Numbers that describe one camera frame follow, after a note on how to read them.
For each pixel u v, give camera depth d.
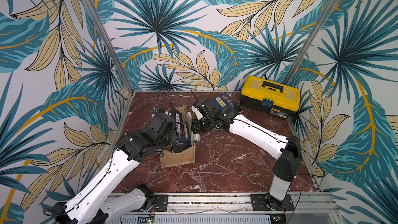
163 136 0.52
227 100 1.13
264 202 0.71
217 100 1.10
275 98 0.96
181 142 0.73
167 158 0.77
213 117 0.58
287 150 0.46
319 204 0.75
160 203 0.74
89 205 0.37
